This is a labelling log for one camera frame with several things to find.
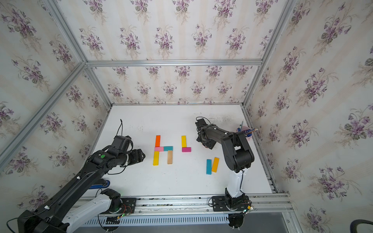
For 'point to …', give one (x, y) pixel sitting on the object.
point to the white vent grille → (155, 219)
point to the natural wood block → (170, 157)
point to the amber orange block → (215, 164)
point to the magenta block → (186, 149)
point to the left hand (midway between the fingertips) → (142, 158)
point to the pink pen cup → (245, 127)
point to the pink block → (159, 148)
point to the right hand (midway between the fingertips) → (206, 142)
